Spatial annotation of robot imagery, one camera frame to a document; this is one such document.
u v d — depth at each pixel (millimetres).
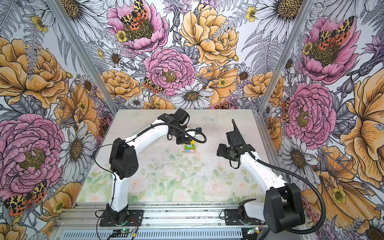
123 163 526
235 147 650
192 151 967
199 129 793
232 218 735
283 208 405
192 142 638
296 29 791
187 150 964
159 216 762
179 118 736
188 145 901
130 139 552
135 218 740
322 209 388
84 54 879
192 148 967
